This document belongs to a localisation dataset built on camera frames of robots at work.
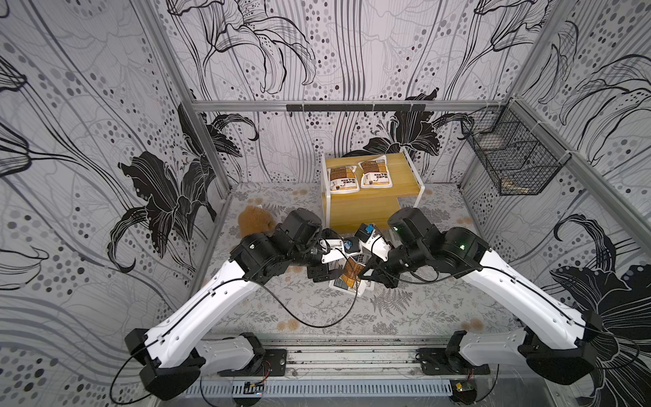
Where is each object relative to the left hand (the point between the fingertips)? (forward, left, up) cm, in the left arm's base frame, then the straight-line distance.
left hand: (340, 259), depth 65 cm
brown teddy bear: (+24, +32, -16) cm, 43 cm away
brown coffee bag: (-4, -3, +2) cm, 5 cm away
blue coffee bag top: (-7, -5, -2) cm, 9 cm away
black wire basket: (+42, -64, +2) cm, 77 cm away
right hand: (-3, -6, 0) cm, 7 cm away
